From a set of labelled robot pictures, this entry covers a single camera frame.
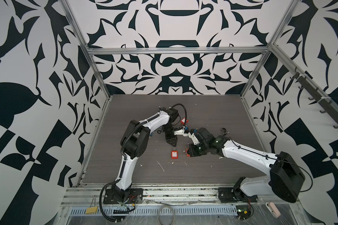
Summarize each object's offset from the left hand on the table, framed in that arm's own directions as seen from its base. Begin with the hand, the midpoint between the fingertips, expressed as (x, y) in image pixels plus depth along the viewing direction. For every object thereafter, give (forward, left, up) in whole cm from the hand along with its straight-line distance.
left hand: (174, 140), depth 90 cm
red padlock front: (-8, 0, -3) cm, 9 cm away
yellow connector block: (-35, +42, -4) cm, 55 cm away
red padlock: (+20, -8, -8) cm, 23 cm away
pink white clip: (-37, -46, -1) cm, 59 cm away
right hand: (-9, -7, +4) cm, 12 cm away
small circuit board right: (-38, -33, -5) cm, 50 cm away
